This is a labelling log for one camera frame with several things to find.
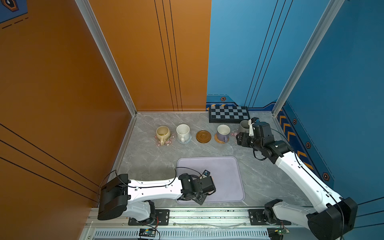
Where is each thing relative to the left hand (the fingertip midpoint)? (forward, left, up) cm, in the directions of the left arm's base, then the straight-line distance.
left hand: (202, 195), depth 76 cm
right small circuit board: (-14, -35, -5) cm, 38 cm away
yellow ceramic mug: (+40, +27, -1) cm, 48 cm away
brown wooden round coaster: (+40, -2, -5) cm, 41 cm away
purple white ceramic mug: (+41, -15, -1) cm, 44 cm away
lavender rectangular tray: (+15, -15, -5) cm, 22 cm away
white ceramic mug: (+42, +13, -1) cm, 44 cm away
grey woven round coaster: (+35, +11, -4) cm, 36 cm away
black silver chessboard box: (+60, -20, -2) cm, 63 cm away
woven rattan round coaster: (+36, -12, -4) cm, 38 cm away
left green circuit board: (-15, +26, -8) cm, 32 cm away
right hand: (+25, -20, +17) cm, 36 cm away
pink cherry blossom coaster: (+34, +24, -4) cm, 42 cm away
